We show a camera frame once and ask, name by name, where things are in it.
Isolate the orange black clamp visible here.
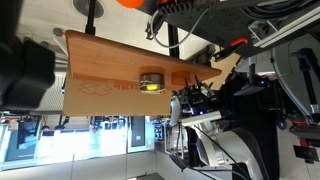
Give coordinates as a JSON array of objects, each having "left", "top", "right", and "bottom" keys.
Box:
[{"left": 213, "top": 36, "right": 250, "bottom": 63}]

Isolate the grey office chair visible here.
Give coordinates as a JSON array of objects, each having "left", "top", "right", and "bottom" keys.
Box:
[{"left": 272, "top": 33, "right": 320, "bottom": 125}]

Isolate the silver metal bowl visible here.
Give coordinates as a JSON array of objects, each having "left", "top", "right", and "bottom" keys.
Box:
[{"left": 138, "top": 72, "right": 166, "bottom": 94}]

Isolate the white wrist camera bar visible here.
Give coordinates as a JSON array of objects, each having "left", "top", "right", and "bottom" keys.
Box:
[{"left": 181, "top": 110, "right": 223, "bottom": 128}]

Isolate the aluminium extrusion rail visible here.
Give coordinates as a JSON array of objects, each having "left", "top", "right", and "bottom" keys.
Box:
[{"left": 248, "top": 5, "right": 320, "bottom": 48}]

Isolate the black perforated mounting board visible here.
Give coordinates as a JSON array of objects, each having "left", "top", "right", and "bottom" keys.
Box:
[{"left": 145, "top": 0, "right": 320, "bottom": 58}]

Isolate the black device with blue light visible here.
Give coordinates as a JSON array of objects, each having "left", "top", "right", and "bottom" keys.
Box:
[{"left": 233, "top": 63, "right": 272, "bottom": 98}]

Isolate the grey cable loop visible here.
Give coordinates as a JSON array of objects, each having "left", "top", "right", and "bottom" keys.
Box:
[{"left": 149, "top": 7, "right": 210, "bottom": 50}]

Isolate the white curved post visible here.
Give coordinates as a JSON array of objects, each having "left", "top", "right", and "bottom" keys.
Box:
[{"left": 169, "top": 95, "right": 183, "bottom": 128}]

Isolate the plain cardboard piece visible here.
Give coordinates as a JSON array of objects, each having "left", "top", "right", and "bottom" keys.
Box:
[{"left": 203, "top": 51, "right": 242, "bottom": 92}]

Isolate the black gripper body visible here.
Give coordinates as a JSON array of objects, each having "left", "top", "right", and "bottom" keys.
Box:
[{"left": 180, "top": 90, "right": 217, "bottom": 116}]

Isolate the round grey vent grille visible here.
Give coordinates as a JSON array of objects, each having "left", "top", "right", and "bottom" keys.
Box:
[{"left": 72, "top": 0, "right": 105, "bottom": 19}]

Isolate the orange ball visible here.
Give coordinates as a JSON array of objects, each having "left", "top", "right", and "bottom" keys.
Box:
[{"left": 116, "top": 0, "right": 146, "bottom": 10}]

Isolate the blurred black camera mount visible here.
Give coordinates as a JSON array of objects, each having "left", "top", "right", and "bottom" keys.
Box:
[{"left": 0, "top": 0, "right": 56, "bottom": 111}]

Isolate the thin black stand pole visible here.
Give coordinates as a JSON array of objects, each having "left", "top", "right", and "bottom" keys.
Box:
[{"left": 84, "top": 0, "right": 98, "bottom": 36}]

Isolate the thick black stand pole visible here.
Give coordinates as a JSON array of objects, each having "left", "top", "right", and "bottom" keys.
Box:
[{"left": 167, "top": 24, "right": 181, "bottom": 58}]

